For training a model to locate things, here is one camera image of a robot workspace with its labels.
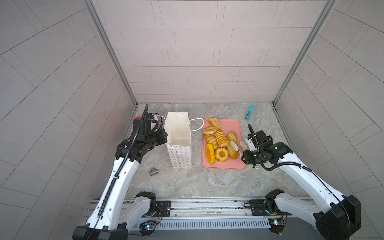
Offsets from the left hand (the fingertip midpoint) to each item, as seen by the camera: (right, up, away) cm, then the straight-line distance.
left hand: (171, 132), depth 72 cm
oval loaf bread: (+34, -5, +22) cm, 41 cm away
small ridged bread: (+21, -7, +20) cm, 30 cm away
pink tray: (+32, +1, +28) cm, 43 cm away
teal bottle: (+48, +7, +32) cm, 58 cm away
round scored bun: (+24, +3, +28) cm, 37 cm away
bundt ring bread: (+27, -15, +15) cm, 34 cm away
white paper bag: (+1, -9, +22) cm, 24 cm away
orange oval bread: (+20, -14, +14) cm, 29 cm away
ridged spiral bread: (+27, -6, +20) cm, 34 cm away
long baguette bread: (+33, -14, +15) cm, 39 cm away
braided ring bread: (+21, -2, +23) cm, 31 cm away
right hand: (+37, -15, +6) cm, 41 cm away
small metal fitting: (-12, -23, +9) cm, 27 cm away
